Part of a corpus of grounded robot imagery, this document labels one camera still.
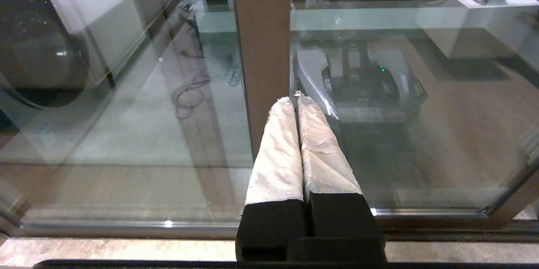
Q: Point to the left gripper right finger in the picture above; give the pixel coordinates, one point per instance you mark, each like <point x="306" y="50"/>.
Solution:
<point x="332" y="201"/>

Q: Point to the brown stone balcony sill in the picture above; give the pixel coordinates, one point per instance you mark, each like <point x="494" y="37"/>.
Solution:
<point x="362" y="1"/>

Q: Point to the brown framed fixed glass panel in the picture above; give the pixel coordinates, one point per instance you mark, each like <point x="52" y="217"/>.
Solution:
<point x="261" y="50"/>

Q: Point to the white sofa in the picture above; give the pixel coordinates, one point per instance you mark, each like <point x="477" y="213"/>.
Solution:
<point x="105" y="29"/>

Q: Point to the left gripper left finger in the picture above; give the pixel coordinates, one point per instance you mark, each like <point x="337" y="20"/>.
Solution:
<point x="273" y="201"/>

